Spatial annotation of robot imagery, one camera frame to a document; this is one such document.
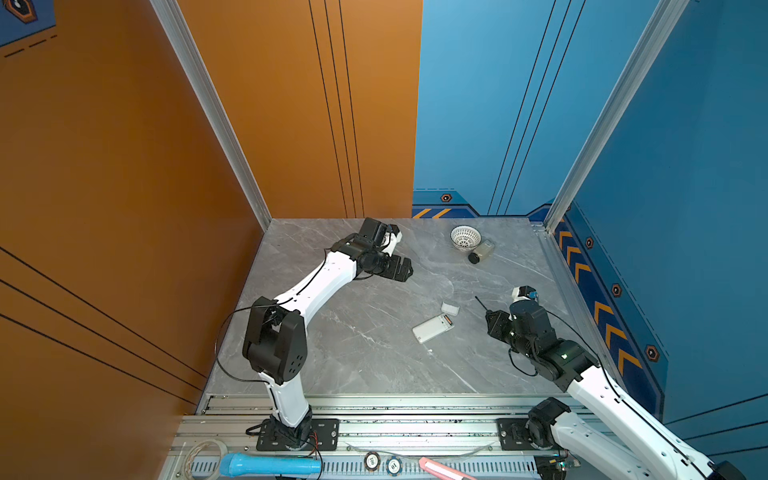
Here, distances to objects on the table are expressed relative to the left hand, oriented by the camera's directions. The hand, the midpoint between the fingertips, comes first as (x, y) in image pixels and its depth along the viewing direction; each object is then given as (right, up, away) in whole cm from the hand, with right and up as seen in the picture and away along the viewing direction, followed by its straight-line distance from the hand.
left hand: (400, 265), depth 88 cm
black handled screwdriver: (+23, -11, -1) cm, 26 cm away
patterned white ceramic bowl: (+25, +9, +25) cm, 36 cm away
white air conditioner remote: (+10, -20, +4) cm, 22 cm away
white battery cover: (+17, -15, +9) cm, 24 cm away
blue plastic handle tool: (-38, -44, -21) cm, 62 cm away
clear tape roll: (-50, -45, -18) cm, 70 cm away
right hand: (+22, -13, -9) cm, 27 cm away
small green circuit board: (+36, -47, -17) cm, 62 cm away
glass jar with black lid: (+30, +4, +20) cm, 37 cm away
